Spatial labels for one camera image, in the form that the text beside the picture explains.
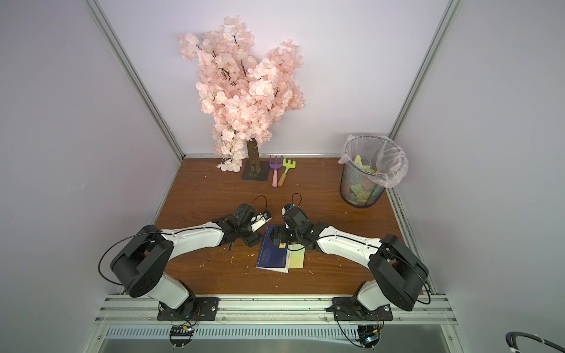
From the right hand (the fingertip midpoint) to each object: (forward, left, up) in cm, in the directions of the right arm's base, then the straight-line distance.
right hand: (279, 228), depth 84 cm
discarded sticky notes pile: (+15, -34, +3) cm, 38 cm away
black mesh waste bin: (+20, -30, +8) cm, 37 cm away
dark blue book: (-9, +3, -5) cm, 11 cm away
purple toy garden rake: (+40, +5, -8) cm, 42 cm away
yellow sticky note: (-8, -7, -6) cm, 12 cm away
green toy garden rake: (+42, -1, -8) cm, 42 cm away
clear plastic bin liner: (+29, -42, +11) cm, 52 cm away
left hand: (+4, +10, -6) cm, 12 cm away
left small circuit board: (-34, +32, -11) cm, 48 cm away
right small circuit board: (-32, -31, -11) cm, 46 cm away
